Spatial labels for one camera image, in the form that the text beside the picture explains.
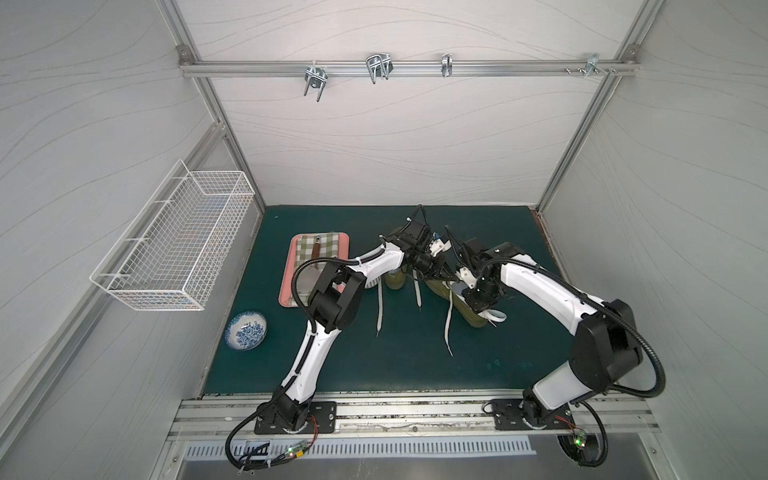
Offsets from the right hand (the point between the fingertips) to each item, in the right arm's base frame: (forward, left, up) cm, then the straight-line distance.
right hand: (479, 303), depth 84 cm
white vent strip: (-35, +29, -9) cm, 46 cm away
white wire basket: (-1, +76, +23) cm, 79 cm away
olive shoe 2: (+5, +9, -2) cm, 10 cm away
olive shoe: (+9, +24, -3) cm, 26 cm away
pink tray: (+24, +58, -7) cm, 64 cm away
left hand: (+6, +6, +1) cm, 9 cm away
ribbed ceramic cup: (-6, +29, +23) cm, 37 cm away
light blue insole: (-6, -1, +5) cm, 8 cm away
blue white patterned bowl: (-8, +68, -7) cm, 69 cm away
